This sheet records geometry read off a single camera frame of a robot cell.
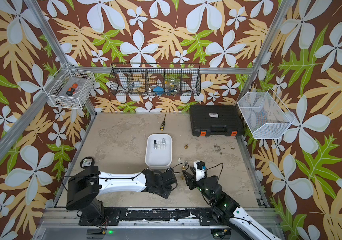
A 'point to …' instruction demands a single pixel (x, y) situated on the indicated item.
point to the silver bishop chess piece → (163, 142)
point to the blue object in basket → (158, 91)
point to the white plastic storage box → (158, 152)
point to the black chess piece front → (155, 146)
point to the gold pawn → (186, 146)
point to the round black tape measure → (87, 161)
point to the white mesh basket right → (266, 115)
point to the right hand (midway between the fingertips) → (185, 169)
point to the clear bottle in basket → (172, 84)
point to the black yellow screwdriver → (163, 123)
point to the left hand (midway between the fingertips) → (170, 191)
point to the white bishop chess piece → (179, 160)
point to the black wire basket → (155, 79)
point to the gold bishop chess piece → (183, 168)
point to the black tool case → (215, 119)
